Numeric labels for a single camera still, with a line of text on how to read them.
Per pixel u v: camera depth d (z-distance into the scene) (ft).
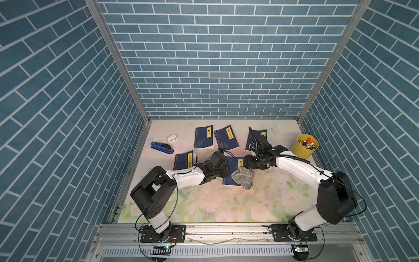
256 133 3.70
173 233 2.38
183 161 3.12
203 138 3.55
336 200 1.43
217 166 2.32
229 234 2.47
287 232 2.41
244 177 2.89
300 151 2.92
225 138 3.60
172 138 3.53
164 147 3.34
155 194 1.49
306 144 3.10
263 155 2.17
